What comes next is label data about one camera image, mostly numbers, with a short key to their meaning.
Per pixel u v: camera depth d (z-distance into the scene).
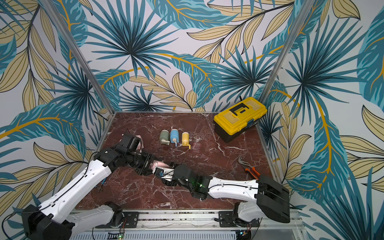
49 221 0.37
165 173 0.60
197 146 1.00
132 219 0.73
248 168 0.91
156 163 0.69
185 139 0.95
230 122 0.92
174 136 0.98
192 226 0.73
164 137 0.97
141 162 0.63
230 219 0.74
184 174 0.54
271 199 0.42
